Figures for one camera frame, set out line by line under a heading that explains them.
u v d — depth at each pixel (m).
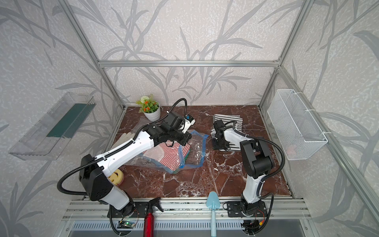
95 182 0.41
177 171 0.82
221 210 0.75
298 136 0.61
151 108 0.99
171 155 0.91
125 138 1.02
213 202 0.74
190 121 0.70
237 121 1.08
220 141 0.84
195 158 0.92
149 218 0.69
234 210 0.73
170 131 0.59
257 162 0.50
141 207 0.74
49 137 0.64
